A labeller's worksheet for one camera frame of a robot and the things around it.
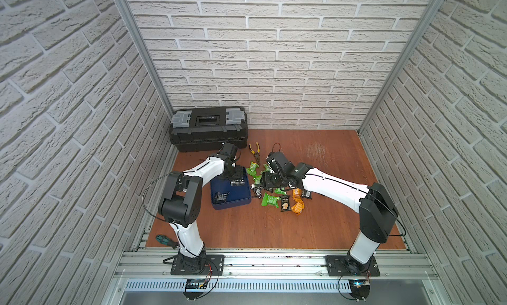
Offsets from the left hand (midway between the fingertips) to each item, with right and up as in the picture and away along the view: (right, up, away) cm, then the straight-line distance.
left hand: (238, 172), depth 96 cm
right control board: (+48, -40, -25) cm, 67 cm away
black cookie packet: (+23, -13, -7) cm, 27 cm away
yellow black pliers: (+9, +9, +11) cm, 16 cm away
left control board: (-14, -39, -23) cm, 48 cm away
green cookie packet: (+15, -12, -6) cm, 20 cm away
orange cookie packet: (+29, -10, -4) cm, 31 cm away
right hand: (+14, -2, -11) cm, 18 cm away
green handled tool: (-26, -25, -19) cm, 41 cm away
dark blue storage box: (-6, -10, -6) cm, 13 cm away
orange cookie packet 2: (+29, -15, -9) cm, 33 cm away
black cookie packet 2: (+10, -9, -4) cm, 14 cm away
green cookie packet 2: (+7, 0, +4) cm, 8 cm away
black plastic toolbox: (-16, +22, +1) cm, 27 cm away
